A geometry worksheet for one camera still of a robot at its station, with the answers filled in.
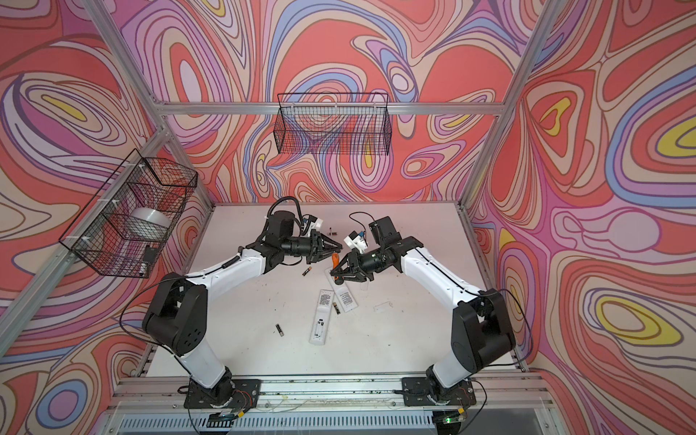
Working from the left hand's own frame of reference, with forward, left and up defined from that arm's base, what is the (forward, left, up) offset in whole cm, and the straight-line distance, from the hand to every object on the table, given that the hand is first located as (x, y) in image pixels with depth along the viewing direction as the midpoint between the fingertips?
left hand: (341, 247), depth 79 cm
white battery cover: (-10, -13, -21) cm, 27 cm away
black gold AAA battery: (+5, +14, -21) cm, 26 cm away
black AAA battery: (-9, +2, -21) cm, 23 cm away
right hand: (-9, +1, -4) cm, 10 cm away
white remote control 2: (-13, +7, -20) cm, 25 cm away
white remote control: (-5, 0, -20) cm, 20 cm away
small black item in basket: (-5, +52, +4) cm, 53 cm away
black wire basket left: (+1, +59, +8) cm, 60 cm away
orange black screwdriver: (-4, +2, -2) cm, 4 cm away
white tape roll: (+4, +52, +10) cm, 53 cm away
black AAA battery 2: (-17, +20, -21) cm, 34 cm away
